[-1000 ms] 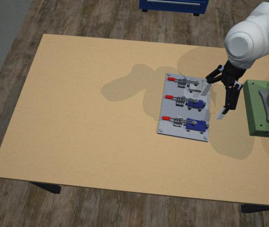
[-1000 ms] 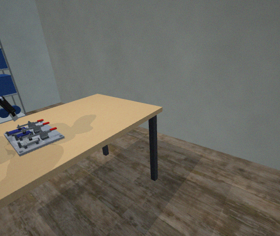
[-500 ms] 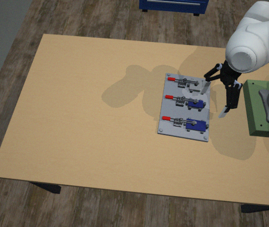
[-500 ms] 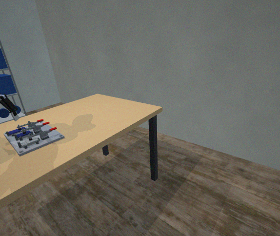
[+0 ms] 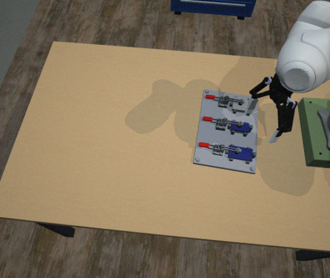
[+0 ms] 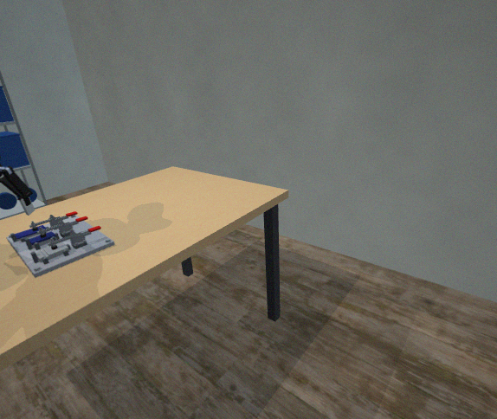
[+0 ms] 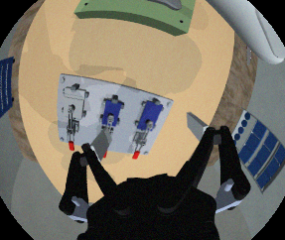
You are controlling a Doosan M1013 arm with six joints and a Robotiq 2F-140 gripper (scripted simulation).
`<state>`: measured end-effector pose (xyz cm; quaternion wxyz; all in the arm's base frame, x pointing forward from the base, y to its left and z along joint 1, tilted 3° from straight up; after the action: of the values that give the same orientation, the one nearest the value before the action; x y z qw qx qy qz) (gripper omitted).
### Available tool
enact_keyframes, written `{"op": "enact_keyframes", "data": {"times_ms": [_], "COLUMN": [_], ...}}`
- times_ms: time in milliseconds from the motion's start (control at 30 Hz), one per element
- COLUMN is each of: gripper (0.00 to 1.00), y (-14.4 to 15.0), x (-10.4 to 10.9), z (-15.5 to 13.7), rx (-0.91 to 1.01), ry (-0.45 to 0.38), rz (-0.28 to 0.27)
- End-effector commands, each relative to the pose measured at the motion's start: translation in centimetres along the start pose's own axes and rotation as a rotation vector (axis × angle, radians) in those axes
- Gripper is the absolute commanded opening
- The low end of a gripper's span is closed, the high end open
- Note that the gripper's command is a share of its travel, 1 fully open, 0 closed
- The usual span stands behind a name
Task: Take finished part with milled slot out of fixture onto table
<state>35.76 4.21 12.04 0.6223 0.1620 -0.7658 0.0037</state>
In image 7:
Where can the toggle clamp with red handle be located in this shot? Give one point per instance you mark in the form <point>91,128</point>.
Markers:
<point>72,125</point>
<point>138,140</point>
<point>110,120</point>

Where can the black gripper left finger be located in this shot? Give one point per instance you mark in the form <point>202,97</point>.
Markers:
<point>74,202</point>

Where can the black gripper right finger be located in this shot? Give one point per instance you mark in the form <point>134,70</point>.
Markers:
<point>234,185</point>

